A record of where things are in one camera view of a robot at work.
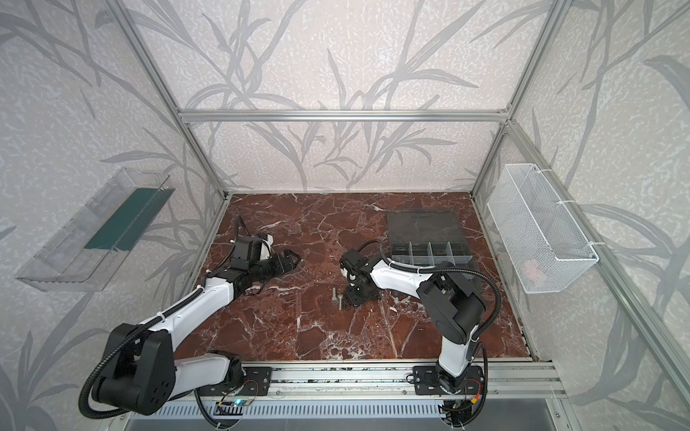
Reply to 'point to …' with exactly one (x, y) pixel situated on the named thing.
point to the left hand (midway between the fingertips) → (291, 262)
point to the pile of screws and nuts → (334, 299)
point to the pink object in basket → (532, 269)
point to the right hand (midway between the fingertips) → (355, 296)
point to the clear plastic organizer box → (428, 238)
